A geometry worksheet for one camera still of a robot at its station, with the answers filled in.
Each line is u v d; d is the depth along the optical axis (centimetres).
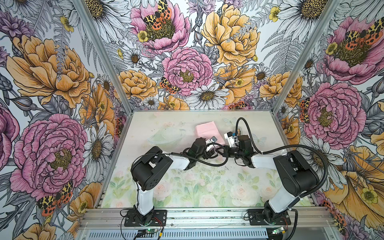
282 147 58
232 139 87
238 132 83
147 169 50
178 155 64
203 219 76
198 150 74
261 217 74
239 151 81
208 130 100
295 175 48
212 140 81
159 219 73
